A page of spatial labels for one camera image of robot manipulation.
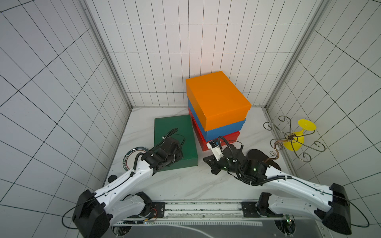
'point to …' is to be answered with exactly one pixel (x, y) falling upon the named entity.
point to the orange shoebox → (217, 101)
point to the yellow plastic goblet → (296, 139)
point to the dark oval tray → (258, 155)
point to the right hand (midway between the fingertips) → (203, 156)
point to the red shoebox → (201, 139)
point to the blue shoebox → (217, 133)
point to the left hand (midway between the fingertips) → (179, 156)
